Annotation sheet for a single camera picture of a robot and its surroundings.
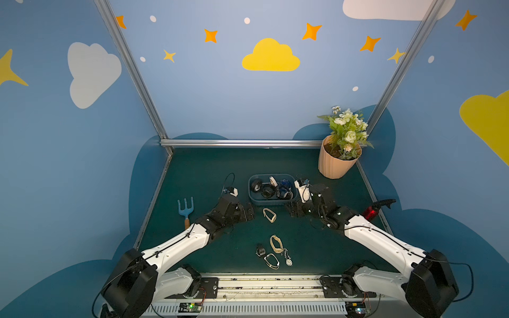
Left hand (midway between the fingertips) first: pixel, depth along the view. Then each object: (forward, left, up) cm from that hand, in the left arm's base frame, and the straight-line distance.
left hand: (253, 209), depth 83 cm
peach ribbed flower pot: (+26, -40, -1) cm, 47 cm away
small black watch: (-15, -4, -7) cm, 17 cm away
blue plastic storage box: (+14, -3, -15) cm, 21 cm away
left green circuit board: (-34, +22, -12) cm, 42 cm away
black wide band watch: (+14, -7, -8) cm, 18 cm away
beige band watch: (-14, -11, -9) cm, 20 cm away
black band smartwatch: (+19, -1, -9) cm, 21 cm away
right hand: (+4, -18, +3) cm, 19 cm away
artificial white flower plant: (+32, -44, +17) cm, 57 cm away
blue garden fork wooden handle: (+4, +33, -12) cm, 35 cm away
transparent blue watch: (+21, -16, -10) cm, 28 cm away
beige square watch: (+3, -8, -11) cm, 14 cm away
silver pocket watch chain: (-18, -15, -10) cm, 26 cm away
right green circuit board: (-33, -39, -12) cm, 53 cm away
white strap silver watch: (+20, -10, -7) cm, 23 cm away
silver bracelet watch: (-20, -9, -10) cm, 24 cm away
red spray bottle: (+1, -52, -2) cm, 52 cm away
